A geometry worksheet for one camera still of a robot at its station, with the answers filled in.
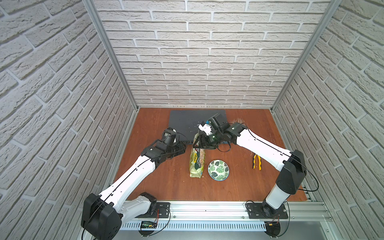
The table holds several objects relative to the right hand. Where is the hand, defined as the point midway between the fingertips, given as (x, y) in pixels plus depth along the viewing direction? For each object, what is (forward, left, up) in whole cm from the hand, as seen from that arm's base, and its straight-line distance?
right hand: (193, 150), depth 74 cm
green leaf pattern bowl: (-4, -15, -19) cm, 24 cm away
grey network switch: (+30, +5, -14) cm, 34 cm away
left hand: (+6, +5, -2) cm, 8 cm away
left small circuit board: (-28, +24, -20) cm, 42 cm away
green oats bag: (-3, -2, -5) cm, 6 cm away
